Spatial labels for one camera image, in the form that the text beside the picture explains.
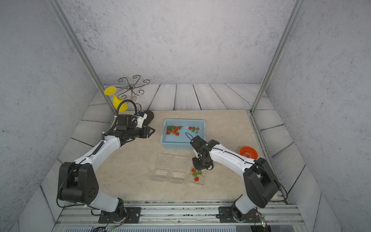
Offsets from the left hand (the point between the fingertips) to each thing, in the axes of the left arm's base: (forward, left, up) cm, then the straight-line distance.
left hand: (154, 129), depth 87 cm
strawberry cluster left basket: (+13, -10, -16) cm, 22 cm away
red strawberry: (-20, -24, -16) cm, 35 cm away
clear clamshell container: (-14, -4, -18) cm, 23 cm away
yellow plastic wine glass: (+20, +27, +14) cm, 36 cm away
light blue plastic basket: (+4, -8, -19) cm, 21 cm away
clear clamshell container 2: (-14, -14, -18) cm, 27 cm away
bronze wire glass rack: (+25, +15, +14) cm, 32 cm away
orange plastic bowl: (-10, -58, -12) cm, 60 cm away
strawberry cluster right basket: (+13, -24, -16) cm, 31 cm away
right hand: (-19, -26, -11) cm, 34 cm away
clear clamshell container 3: (-23, -21, -17) cm, 36 cm away
